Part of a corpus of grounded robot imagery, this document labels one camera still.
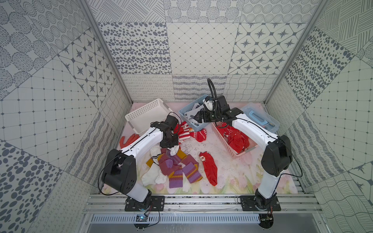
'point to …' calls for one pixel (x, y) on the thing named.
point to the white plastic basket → (140, 119)
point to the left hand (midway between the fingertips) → (178, 145)
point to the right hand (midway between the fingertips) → (200, 118)
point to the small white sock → (174, 150)
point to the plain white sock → (153, 175)
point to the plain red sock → (210, 167)
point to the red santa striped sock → (184, 133)
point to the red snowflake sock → (238, 141)
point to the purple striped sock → (174, 166)
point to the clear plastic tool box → (257, 111)
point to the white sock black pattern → (190, 115)
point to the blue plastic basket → (188, 108)
